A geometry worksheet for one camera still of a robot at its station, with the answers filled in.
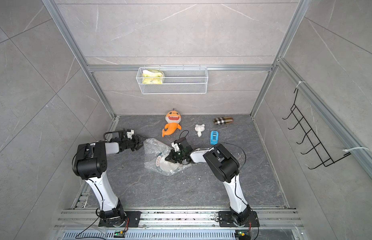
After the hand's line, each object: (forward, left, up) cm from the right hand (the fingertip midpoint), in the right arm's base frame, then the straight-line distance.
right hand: (165, 160), depth 94 cm
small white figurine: (+23, -23, +2) cm, 33 cm away
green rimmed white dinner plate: (-5, -1, +1) cm, 6 cm away
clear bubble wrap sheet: (+6, +8, -1) cm, 10 cm away
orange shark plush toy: (+30, -4, +7) cm, 31 cm away
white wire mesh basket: (+45, -7, +29) cm, 54 cm away
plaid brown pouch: (+32, -42, +2) cm, 53 cm away
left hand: (+15, +14, +4) cm, 21 cm away
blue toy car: (+16, -33, +1) cm, 37 cm away
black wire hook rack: (-16, -72, +29) cm, 79 cm away
